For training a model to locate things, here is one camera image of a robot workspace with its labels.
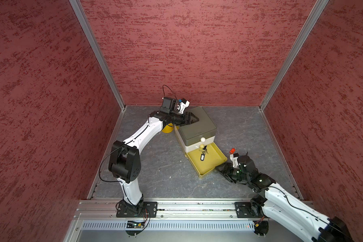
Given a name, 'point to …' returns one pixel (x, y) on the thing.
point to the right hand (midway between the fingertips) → (216, 173)
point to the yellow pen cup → (168, 128)
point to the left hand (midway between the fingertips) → (194, 124)
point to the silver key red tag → (232, 150)
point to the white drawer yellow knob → (195, 145)
